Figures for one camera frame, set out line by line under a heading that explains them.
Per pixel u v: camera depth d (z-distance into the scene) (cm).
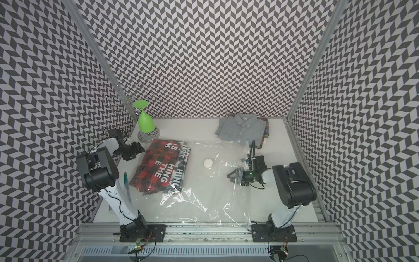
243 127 104
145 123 87
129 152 85
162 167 90
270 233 66
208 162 91
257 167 77
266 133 104
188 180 91
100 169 54
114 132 82
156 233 75
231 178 83
